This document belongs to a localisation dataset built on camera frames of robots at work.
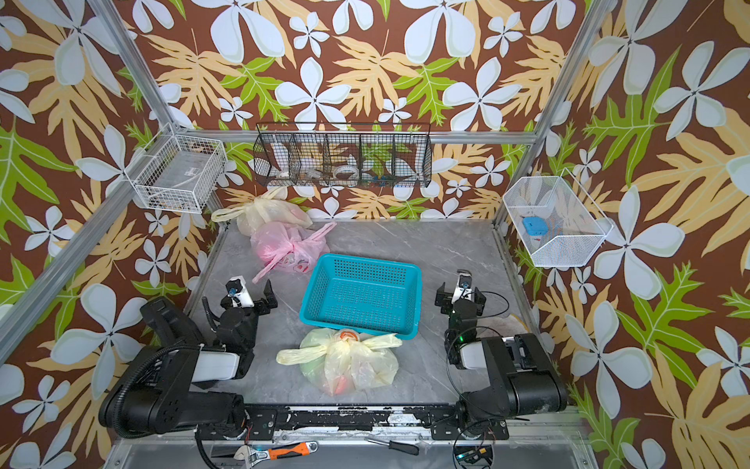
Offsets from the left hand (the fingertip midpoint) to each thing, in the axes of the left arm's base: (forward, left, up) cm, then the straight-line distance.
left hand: (253, 281), depth 87 cm
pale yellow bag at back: (+30, +3, +2) cm, 31 cm away
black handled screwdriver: (-41, -46, -11) cm, 62 cm away
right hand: (+1, -63, -4) cm, 63 cm away
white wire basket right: (+12, -90, +14) cm, 92 cm away
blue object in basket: (+11, -84, +13) cm, 85 cm away
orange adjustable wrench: (-42, -8, -11) cm, 45 cm away
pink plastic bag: (+15, -7, -3) cm, 17 cm away
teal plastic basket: (+3, -35, -13) cm, 38 cm away
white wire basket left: (+24, +21, +22) cm, 39 cm away
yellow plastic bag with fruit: (-24, -29, 0) cm, 37 cm away
